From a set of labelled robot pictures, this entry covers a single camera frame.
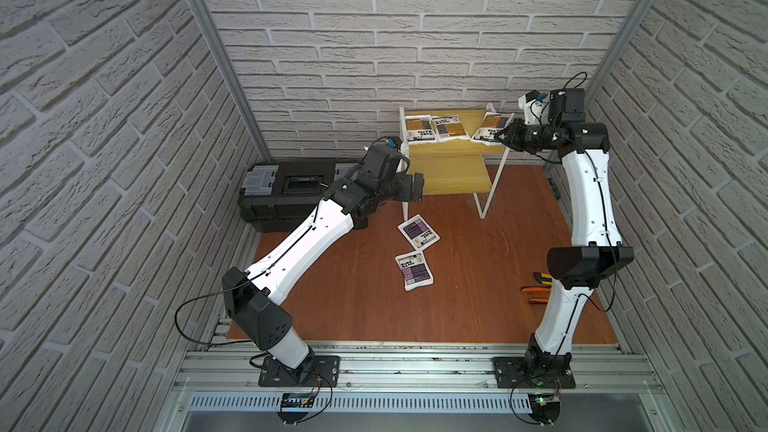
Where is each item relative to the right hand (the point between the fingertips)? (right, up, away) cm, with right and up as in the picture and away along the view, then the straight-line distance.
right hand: (502, 134), depth 78 cm
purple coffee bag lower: (-22, -40, +12) cm, 47 cm away
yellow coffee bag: (-22, +2, +4) cm, 22 cm away
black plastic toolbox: (-65, -17, +10) cm, 68 cm away
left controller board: (-53, -68, -7) cm, 87 cm away
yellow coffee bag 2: (-13, +3, +5) cm, 14 cm away
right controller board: (+7, -67, -8) cm, 68 cm away
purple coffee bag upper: (-20, -29, +22) cm, 42 cm away
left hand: (-24, -11, -4) cm, 26 cm away
